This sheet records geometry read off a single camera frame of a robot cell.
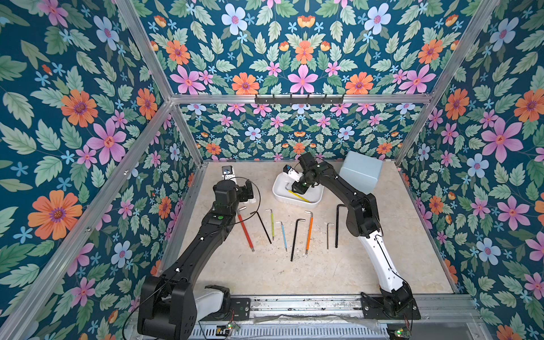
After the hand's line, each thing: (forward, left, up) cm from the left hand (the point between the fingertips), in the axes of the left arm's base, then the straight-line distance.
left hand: (239, 179), depth 82 cm
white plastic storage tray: (+4, -17, -19) cm, 26 cm away
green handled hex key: (-8, -12, -23) cm, 27 cm away
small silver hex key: (-15, -36, -24) cm, 46 cm away
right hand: (+10, -24, -18) cm, 32 cm away
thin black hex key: (-8, -7, -23) cm, 25 cm away
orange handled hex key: (-13, -28, -24) cm, 39 cm away
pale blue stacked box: (+7, -54, -8) cm, 55 cm away
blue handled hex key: (-14, -16, -24) cm, 32 cm away
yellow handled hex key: (+5, -25, -22) cm, 34 cm away
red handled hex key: (-9, +2, -23) cm, 25 cm away
